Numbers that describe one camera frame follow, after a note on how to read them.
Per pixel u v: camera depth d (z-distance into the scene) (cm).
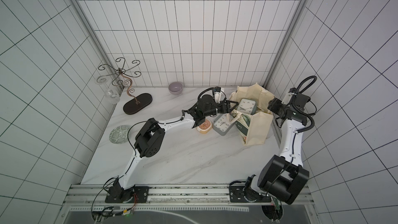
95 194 75
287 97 70
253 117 74
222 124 96
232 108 77
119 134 92
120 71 85
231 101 78
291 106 59
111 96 91
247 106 88
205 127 95
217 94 79
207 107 71
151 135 61
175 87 115
